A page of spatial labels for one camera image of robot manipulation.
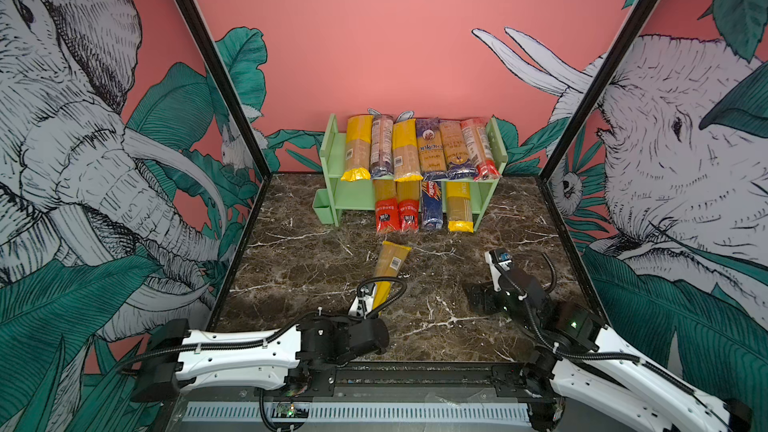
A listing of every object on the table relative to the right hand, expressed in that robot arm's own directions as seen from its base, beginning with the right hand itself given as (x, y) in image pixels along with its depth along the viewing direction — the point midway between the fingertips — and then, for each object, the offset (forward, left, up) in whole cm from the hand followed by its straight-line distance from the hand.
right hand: (474, 279), depth 74 cm
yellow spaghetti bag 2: (+8, +22, -5) cm, 24 cm away
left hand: (-6, +25, -6) cm, 26 cm away
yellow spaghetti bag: (+45, +32, +13) cm, 56 cm away
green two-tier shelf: (+31, +33, -3) cm, 46 cm away
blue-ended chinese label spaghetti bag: (+32, +3, +14) cm, 35 cm away
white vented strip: (-27, +27, -16) cm, 42 cm away
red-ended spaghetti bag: (+36, -4, +14) cm, 39 cm away
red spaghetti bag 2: (+25, +16, -1) cm, 29 cm away
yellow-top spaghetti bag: (+35, +17, +13) cm, 41 cm away
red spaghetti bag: (+24, +23, 0) cm, 34 cm away
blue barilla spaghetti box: (+25, +9, -1) cm, 27 cm away
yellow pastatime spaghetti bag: (+25, 0, -2) cm, 25 cm away
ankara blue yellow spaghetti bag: (+35, +10, +13) cm, 38 cm away
